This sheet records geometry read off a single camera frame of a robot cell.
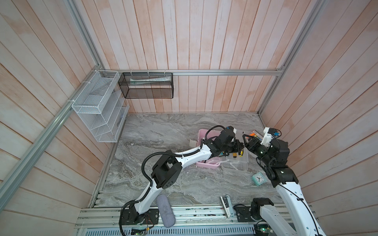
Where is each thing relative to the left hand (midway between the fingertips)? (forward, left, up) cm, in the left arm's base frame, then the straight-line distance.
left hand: (244, 150), depth 80 cm
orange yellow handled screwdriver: (-1, +5, -3) cm, 6 cm away
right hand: (+3, +2, +10) cm, 10 cm away
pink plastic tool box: (-4, +17, -9) cm, 19 cm away
